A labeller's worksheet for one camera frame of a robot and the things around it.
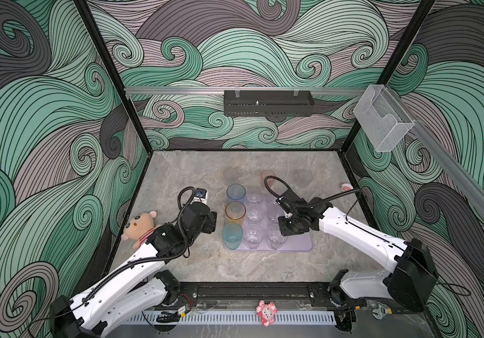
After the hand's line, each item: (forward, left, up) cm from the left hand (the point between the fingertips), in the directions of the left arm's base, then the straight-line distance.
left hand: (208, 210), depth 76 cm
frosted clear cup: (+30, -7, -19) cm, 36 cm away
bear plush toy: (-4, +27, -8) cm, 28 cm away
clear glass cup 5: (+25, -44, -12) cm, 52 cm away
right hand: (-3, -29, -8) cm, 30 cm away
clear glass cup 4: (-4, -27, -16) cm, 32 cm away
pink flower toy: (-30, -21, -13) cm, 39 cm away
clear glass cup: (+14, -19, -14) cm, 28 cm away
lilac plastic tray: (-5, -36, -17) cm, 40 cm away
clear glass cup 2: (+5, -19, -12) cm, 22 cm away
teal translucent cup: (-4, -9, -15) cm, 18 cm away
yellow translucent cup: (+3, -10, -5) cm, 12 cm away
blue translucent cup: (+15, -10, -10) cm, 21 cm away
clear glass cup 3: (-3, -18, -17) cm, 25 cm away
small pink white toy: (+21, -64, -13) cm, 68 cm away
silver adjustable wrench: (-29, -60, -16) cm, 69 cm away
